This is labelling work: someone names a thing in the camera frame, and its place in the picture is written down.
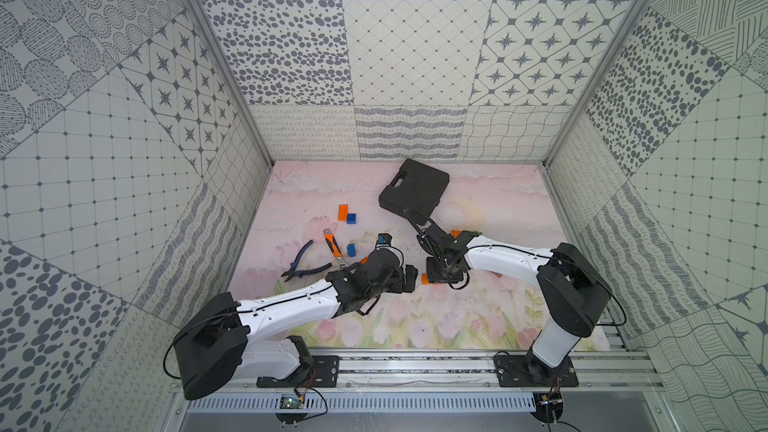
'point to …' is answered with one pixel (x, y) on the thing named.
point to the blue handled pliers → (294, 272)
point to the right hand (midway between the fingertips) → (438, 279)
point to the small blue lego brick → (351, 250)
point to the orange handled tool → (333, 246)
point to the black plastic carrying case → (415, 190)
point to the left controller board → (291, 402)
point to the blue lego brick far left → (351, 218)
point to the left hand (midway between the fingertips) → (414, 277)
